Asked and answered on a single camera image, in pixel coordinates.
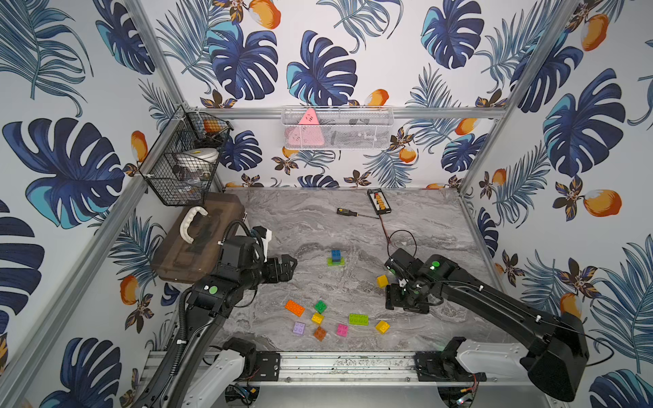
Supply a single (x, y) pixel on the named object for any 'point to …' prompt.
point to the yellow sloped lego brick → (317, 318)
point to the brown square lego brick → (320, 333)
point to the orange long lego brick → (294, 308)
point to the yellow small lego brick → (383, 326)
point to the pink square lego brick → (342, 330)
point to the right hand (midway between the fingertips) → (395, 306)
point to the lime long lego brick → (359, 320)
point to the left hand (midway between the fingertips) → (283, 258)
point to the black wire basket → (179, 165)
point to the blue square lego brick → (336, 255)
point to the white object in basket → (197, 158)
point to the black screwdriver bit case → (379, 201)
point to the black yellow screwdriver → (351, 212)
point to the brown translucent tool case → (190, 250)
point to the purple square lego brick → (298, 328)
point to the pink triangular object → (307, 133)
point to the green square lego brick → (320, 307)
